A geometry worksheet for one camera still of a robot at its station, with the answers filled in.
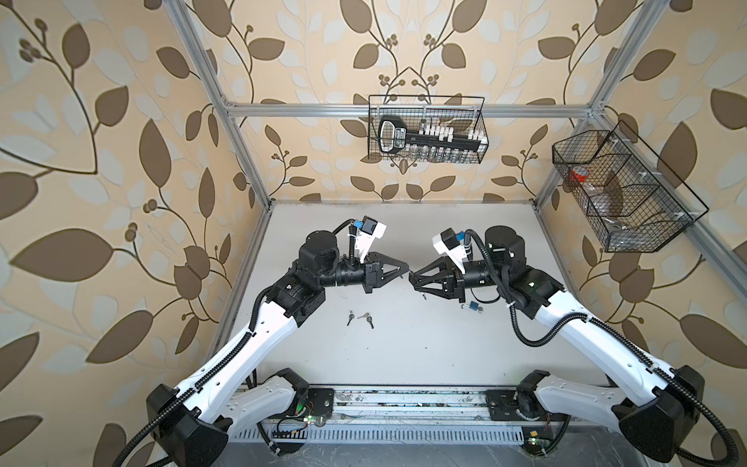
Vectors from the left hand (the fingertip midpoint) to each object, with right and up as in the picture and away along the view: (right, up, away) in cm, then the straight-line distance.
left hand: (409, 270), depth 60 cm
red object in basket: (+55, +26, +28) cm, 67 cm away
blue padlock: (+23, -16, +31) cm, 42 cm away
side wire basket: (+58, +16, +14) cm, 62 cm away
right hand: (+2, -3, +3) cm, 5 cm away
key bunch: (-10, -19, +30) cm, 37 cm away
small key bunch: (-16, -19, +31) cm, 40 cm away
